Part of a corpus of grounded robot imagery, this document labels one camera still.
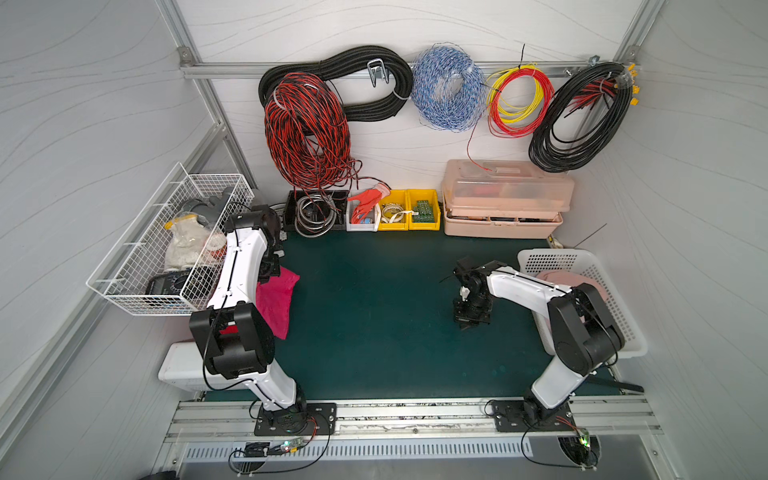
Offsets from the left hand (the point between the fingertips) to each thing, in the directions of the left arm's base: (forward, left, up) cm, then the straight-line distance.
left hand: (254, 280), depth 78 cm
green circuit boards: (+44, -49, -17) cm, 68 cm away
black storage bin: (+41, -6, -14) cm, 44 cm away
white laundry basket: (+17, -100, -12) cm, 102 cm away
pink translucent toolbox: (+36, -75, -2) cm, 83 cm away
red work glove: (+43, -26, -11) cm, 52 cm away
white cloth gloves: (+1, +10, +14) cm, 17 cm away
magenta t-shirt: (-1, -3, -8) cm, 9 cm away
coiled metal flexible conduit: (+32, -6, -15) cm, 36 cm away
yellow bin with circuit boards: (+49, -49, -12) cm, 71 cm away
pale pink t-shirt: (+11, -94, -15) cm, 96 cm away
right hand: (-3, -58, -17) cm, 60 cm away
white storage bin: (+35, -27, -15) cm, 47 cm away
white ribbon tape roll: (+42, -36, -16) cm, 57 cm away
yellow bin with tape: (+47, -40, -12) cm, 63 cm away
